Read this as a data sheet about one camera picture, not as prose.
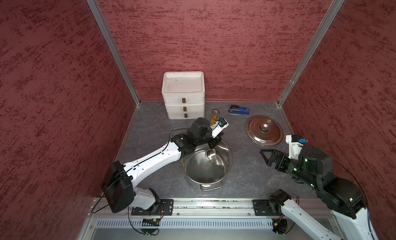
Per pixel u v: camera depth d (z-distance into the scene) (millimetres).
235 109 1151
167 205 745
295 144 536
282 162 516
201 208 756
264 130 1031
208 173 868
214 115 1124
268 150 559
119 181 396
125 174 417
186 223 775
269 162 533
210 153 855
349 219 366
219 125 621
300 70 1002
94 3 714
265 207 734
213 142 657
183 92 921
